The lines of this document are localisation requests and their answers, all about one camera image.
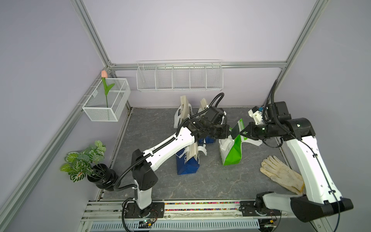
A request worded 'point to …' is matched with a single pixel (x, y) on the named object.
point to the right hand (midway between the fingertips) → (242, 130)
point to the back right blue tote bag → (209, 139)
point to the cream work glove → (280, 173)
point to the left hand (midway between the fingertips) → (232, 133)
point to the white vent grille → (222, 224)
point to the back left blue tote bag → (185, 110)
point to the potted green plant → (79, 165)
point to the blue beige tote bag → (188, 160)
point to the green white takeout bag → (231, 149)
